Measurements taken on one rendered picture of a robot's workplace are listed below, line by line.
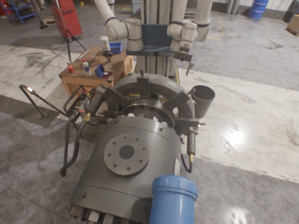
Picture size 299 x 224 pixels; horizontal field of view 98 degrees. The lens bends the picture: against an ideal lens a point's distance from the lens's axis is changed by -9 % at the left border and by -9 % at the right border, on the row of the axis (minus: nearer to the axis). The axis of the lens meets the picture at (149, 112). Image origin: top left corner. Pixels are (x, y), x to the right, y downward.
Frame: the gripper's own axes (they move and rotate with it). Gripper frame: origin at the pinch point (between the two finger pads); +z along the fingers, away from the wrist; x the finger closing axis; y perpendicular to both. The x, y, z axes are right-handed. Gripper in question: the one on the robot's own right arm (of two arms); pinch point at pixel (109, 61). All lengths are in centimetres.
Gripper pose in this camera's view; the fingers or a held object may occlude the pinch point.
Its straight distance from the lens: 233.0
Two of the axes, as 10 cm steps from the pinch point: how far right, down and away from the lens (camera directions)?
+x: 9.9, 1.1, -1.0
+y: -1.5, 7.3, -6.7
